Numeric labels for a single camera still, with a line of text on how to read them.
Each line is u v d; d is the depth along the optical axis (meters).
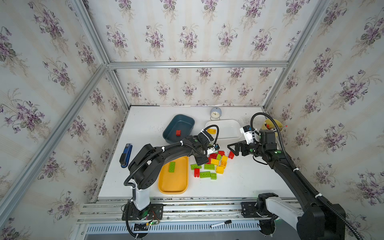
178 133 1.03
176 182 0.85
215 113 1.08
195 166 0.88
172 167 0.88
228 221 0.70
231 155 0.90
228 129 1.10
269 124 0.96
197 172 0.85
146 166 0.47
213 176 0.84
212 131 0.80
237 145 0.69
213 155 0.92
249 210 0.73
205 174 0.86
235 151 0.71
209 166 0.88
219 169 0.87
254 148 0.67
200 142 0.67
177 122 1.09
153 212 0.72
